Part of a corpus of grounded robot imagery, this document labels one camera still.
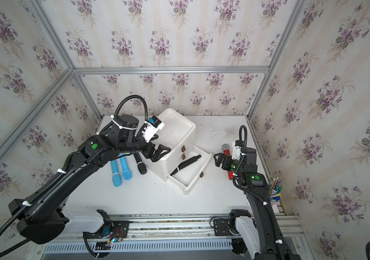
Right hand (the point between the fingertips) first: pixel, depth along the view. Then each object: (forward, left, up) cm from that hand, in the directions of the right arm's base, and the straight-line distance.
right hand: (226, 157), depth 79 cm
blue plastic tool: (-4, +53, -13) cm, 54 cm away
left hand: (-3, +29, +17) cm, 34 cm away
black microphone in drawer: (+2, +22, -12) cm, 25 cm away
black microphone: (0, +45, -13) cm, 47 cm away
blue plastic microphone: (-7, +57, -13) cm, 59 cm away
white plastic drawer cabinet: (+9, +24, +7) cm, 27 cm away
